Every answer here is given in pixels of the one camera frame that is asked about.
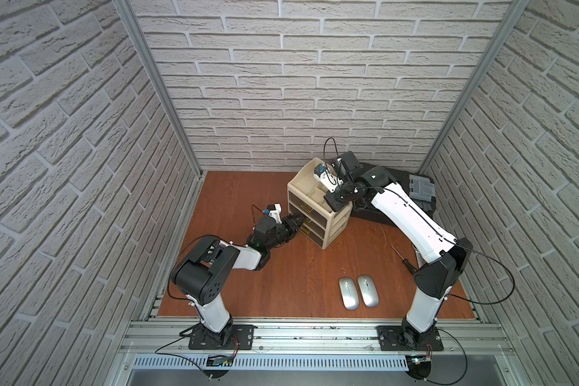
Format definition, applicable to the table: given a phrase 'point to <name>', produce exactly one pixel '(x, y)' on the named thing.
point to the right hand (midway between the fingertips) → (334, 196)
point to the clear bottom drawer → (316, 238)
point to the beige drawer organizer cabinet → (306, 191)
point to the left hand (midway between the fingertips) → (310, 216)
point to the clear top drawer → (314, 214)
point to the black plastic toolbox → (420, 188)
